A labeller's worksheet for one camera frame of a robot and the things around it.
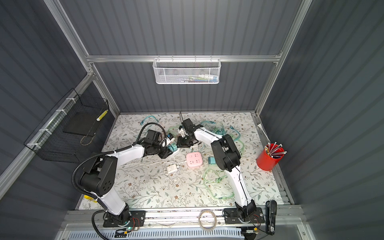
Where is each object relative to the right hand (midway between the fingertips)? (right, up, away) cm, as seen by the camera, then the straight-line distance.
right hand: (179, 147), depth 99 cm
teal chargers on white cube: (-4, +1, -7) cm, 8 cm away
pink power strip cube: (+10, -7, -7) cm, 14 cm away
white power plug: (-4, -11, -10) cm, 16 cm away
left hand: (-7, -1, -4) cm, 8 cm away
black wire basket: (-53, +10, -26) cm, 60 cm away
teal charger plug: (+21, -7, -7) cm, 23 cm away
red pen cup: (+51, -2, -20) cm, 55 cm away
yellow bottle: (-42, -22, -25) cm, 54 cm away
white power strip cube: (-2, -3, -4) cm, 6 cm away
